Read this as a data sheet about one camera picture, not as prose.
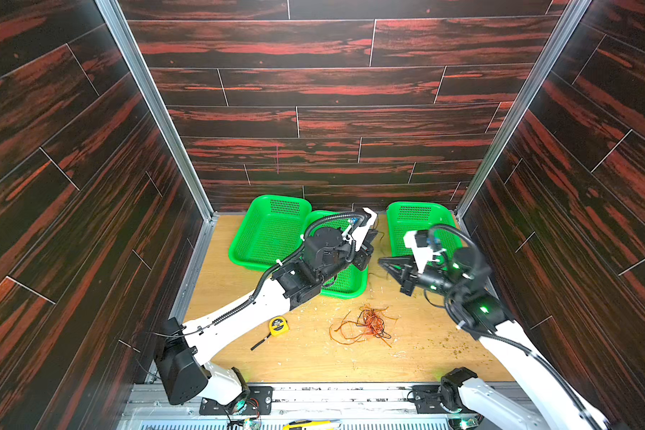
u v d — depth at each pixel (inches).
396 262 24.2
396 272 25.0
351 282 38.8
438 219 43.9
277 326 33.9
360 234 21.9
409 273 22.9
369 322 32.5
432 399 29.0
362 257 22.8
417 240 21.7
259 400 28.9
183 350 15.6
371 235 24.8
